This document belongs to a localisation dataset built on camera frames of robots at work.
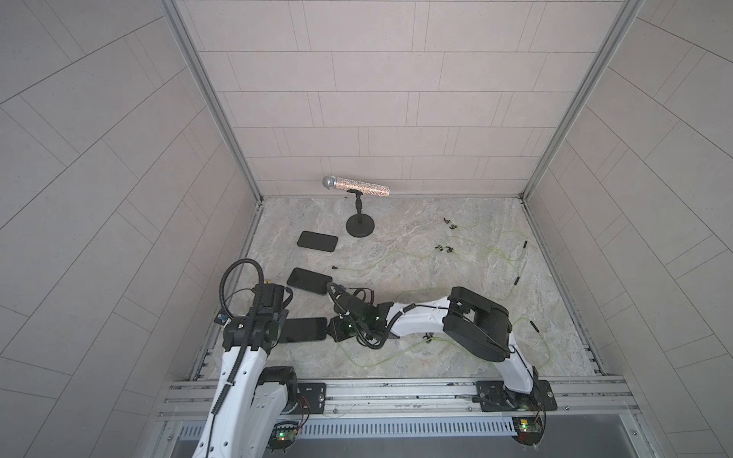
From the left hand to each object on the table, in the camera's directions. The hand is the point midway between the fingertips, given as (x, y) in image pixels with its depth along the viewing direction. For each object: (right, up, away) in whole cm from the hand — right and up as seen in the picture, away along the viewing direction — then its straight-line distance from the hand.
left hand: (276, 322), depth 77 cm
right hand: (+13, -6, +6) cm, 15 cm away
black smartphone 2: (+5, +8, +17) cm, 19 cm away
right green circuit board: (+64, -23, -9) cm, 69 cm away
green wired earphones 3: (+74, +9, +17) cm, 76 cm away
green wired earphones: (+42, -6, +3) cm, 43 cm away
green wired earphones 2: (+50, +18, +24) cm, 58 cm away
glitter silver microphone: (+13, +40, +14) cm, 44 cm away
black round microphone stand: (+20, +26, +29) cm, 43 cm away
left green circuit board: (+6, -21, -13) cm, 25 cm away
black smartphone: (+5, +20, +26) cm, 33 cm away
